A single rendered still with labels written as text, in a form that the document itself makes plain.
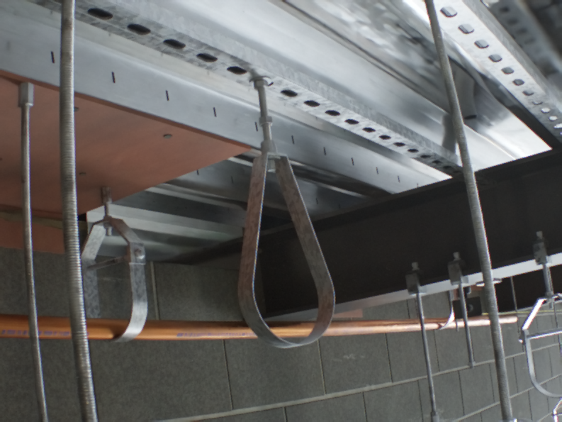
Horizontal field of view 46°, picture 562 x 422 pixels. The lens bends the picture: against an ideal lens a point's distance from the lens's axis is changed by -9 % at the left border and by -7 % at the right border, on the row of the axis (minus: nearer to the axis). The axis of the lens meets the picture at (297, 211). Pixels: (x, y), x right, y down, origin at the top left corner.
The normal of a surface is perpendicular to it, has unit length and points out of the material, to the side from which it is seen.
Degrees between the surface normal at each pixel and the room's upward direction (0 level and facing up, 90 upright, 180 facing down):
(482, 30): 180
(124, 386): 90
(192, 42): 180
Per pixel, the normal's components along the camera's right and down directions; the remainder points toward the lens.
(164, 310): 0.82, -0.24
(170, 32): 0.13, 0.96
